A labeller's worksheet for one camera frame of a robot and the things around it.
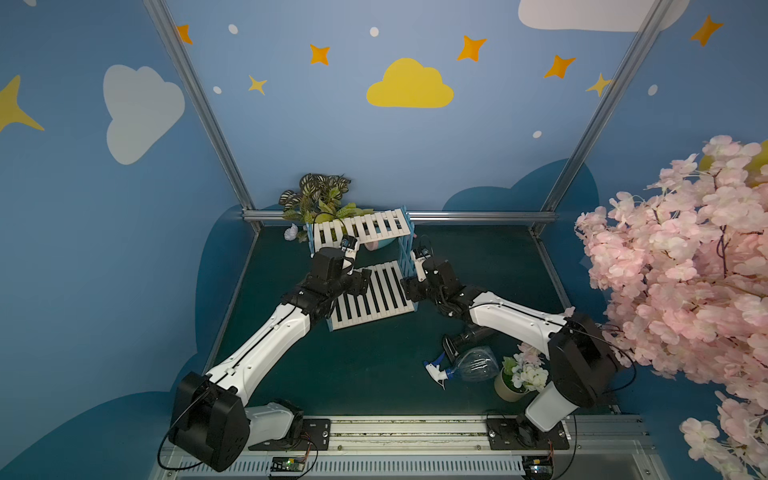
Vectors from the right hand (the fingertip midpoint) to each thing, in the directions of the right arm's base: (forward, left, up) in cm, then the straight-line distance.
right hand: (415, 274), depth 89 cm
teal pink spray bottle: (+21, +13, -11) cm, 27 cm away
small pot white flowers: (-28, -25, -1) cm, 38 cm away
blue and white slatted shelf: (-11, +9, +5) cm, 15 cm away
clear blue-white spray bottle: (-24, -17, -7) cm, 30 cm away
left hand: (-3, +16, +8) cm, 18 cm away
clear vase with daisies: (+20, +32, +10) cm, 39 cm away
